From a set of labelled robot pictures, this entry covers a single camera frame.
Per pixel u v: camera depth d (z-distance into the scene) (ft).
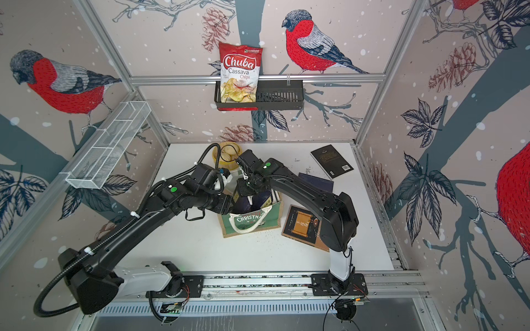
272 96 3.50
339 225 1.57
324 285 2.40
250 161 2.07
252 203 2.50
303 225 2.88
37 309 1.19
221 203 2.15
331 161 3.63
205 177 1.85
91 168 2.33
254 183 1.87
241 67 2.73
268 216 2.39
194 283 2.46
